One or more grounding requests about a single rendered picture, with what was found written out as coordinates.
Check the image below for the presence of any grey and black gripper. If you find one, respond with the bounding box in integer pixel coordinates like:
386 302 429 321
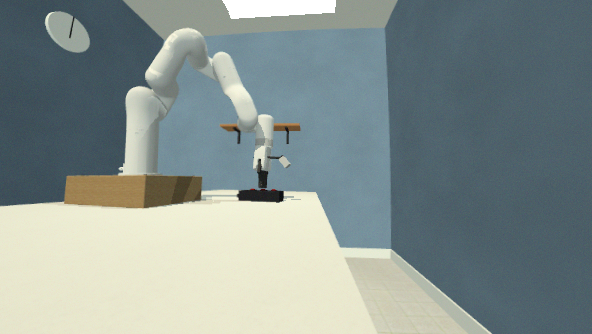
253 145 273 188

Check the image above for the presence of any black power strip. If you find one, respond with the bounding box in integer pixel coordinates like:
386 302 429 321
237 189 284 202

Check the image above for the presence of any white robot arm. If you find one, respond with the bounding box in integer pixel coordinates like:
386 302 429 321
118 28 274 175

